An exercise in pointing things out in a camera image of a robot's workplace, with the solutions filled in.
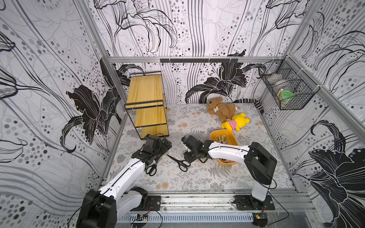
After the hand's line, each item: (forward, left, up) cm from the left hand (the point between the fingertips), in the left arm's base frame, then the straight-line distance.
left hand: (169, 149), depth 85 cm
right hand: (0, -11, -5) cm, 13 cm away
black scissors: (-6, -8, -7) cm, 13 cm away
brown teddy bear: (+30, -37, +3) cm, 47 cm away
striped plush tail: (+48, -68, -5) cm, 84 cm away
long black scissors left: (-10, +10, -7) cm, 16 cm away
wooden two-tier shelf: (+14, +12, +25) cm, 31 cm away
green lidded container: (+24, -66, +26) cm, 75 cm away
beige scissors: (+11, -34, -5) cm, 36 cm away
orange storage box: (+11, -41, -5) cm, 43 cm away
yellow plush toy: (+23, -45, 0) cm, 51 cm away
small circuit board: (-34, +11, -10) cm, 37 cm away
